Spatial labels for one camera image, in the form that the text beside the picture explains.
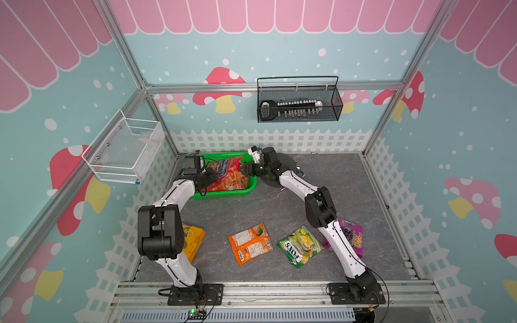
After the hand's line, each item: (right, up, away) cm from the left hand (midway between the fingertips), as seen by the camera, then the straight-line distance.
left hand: (216, 177), depth 95 cm
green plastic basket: (+17, -1, +3) cm, 18 cm away
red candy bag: (+6, 0, +2) cm, 7 cm away
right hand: (+10, +4, +4) cm, 11 cm away
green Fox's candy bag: (+38, -29, -12) cm, 49 cm away
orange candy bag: (+17, -28, -10) cm, 35 cm away
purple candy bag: (+61, -23, -11) cm, 66 cm away
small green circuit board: (-3, -50, -22) cm, 54 cm away
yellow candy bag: (-6, -25, -12) cm, 28 cm away
